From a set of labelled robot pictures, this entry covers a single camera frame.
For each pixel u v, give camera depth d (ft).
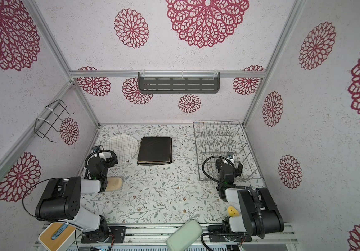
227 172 2.25
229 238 2.27
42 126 2.38
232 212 2.60
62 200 1.54
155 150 3.30
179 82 3.12
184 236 2.38
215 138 3.50
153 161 3.08
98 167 2.36
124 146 3.52
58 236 2.29
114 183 2.85
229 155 2.52
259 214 1.32
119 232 2.41
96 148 2.55
